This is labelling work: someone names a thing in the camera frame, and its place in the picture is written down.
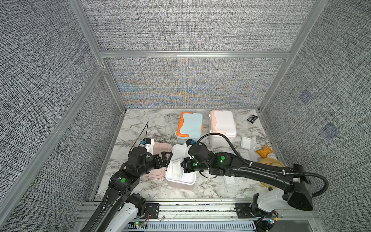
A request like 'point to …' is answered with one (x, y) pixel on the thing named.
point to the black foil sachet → (252, 118)
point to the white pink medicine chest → (222, 122)
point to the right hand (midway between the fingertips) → (179, 163)
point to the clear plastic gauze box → (248, 145)
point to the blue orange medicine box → (190, 126)
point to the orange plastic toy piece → (263, 152)
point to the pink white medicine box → (175, 176)
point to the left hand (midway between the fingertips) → (168, 154)
